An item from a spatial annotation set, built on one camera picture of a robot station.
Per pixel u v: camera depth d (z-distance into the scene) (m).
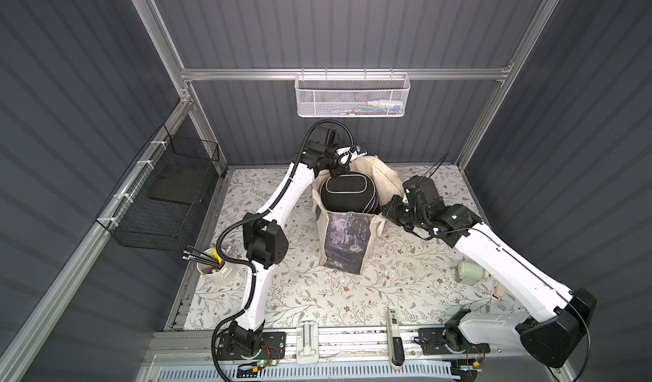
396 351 0.68
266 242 0.56
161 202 0.74
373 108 0.93
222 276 0.79
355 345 0.75
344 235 0.74
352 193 0.85
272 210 0.57
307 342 0.72
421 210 0.54
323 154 0.71
